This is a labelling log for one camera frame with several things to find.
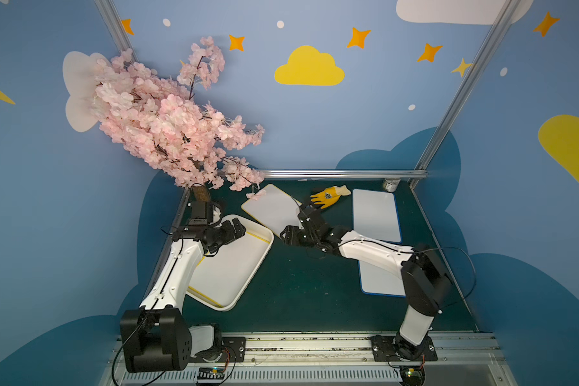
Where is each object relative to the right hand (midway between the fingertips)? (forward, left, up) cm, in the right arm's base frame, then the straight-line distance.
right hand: (288, 234), depth 88 cm
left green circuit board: (-43, +21, -15) cm, 50 cm away
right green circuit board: (-39, -42, -16) cm, 59 cm away
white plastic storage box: (+7, +16, -9) cm, 20 cm away
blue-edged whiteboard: (+23, -39, -14) cm, 48 cm away
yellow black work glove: (+30, -18, -11) cm, 37 cm away
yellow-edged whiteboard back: (+18, +7, -10) cm, 22 cm away
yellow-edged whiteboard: (-16, +22, -4) cm, 28 cm away
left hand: (-2, +19, +4) cm, 19 cm away
